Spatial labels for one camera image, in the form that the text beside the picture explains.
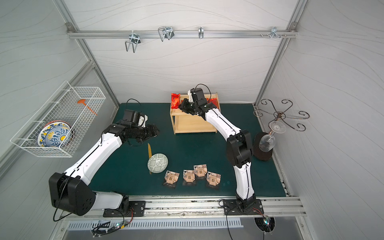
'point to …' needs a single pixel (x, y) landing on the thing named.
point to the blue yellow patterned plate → (55, 134)
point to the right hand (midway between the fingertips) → (177, 105)
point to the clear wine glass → (268, 141)
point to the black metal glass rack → (282, 115)
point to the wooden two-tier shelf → (214, 95)
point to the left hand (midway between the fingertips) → (156, 133)
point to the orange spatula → (82, 101)
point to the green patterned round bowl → (157, 163)
